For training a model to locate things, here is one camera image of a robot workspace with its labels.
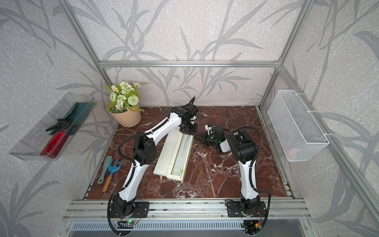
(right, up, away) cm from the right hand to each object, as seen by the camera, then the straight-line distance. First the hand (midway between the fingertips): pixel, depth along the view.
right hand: (193, 136), depth 97 cm
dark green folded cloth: (-57, +13, -25) cm, 64 cm away
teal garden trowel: (-53, -17, -9) cm, 56 cm away
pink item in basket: (+50, -5, -26) cm, 56 cm away
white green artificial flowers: (-41, +25, -10) cm, 49 cm away
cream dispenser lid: (-16, -14, -17) cm, 27 cm away
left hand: (+1, +2, -3) cm, 4 cm away
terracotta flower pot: (-42, +12, -1) cm, 44 cm away
